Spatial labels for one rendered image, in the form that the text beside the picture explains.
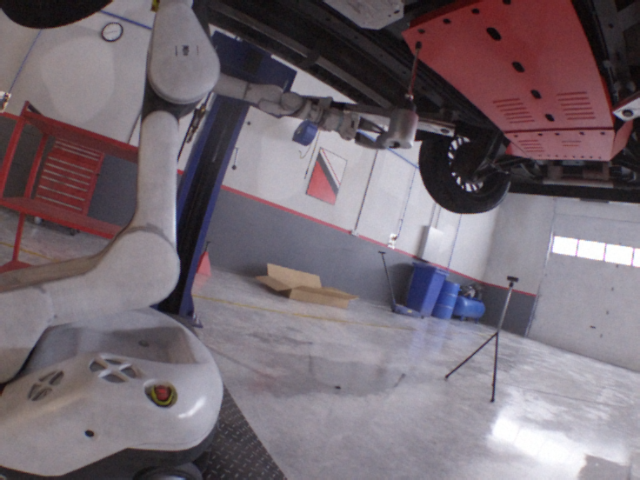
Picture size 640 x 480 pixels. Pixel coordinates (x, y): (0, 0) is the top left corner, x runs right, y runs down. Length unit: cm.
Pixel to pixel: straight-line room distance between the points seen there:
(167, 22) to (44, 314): 63
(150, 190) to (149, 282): 18
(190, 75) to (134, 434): 68
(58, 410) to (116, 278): 27
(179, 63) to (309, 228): 476
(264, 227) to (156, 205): 430
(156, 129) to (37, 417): 59
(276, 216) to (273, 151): 101
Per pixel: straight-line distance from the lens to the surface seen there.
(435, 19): 129
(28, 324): 71
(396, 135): 105
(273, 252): 505
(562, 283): 947
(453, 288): 746
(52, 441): 65
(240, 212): 478
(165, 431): 62
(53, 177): 415
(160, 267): 65
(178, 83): 68
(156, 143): 69
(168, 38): 72
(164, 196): 69
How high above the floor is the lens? 67
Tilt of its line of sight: 2 degrees up
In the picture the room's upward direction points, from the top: 17 degrees clockwise
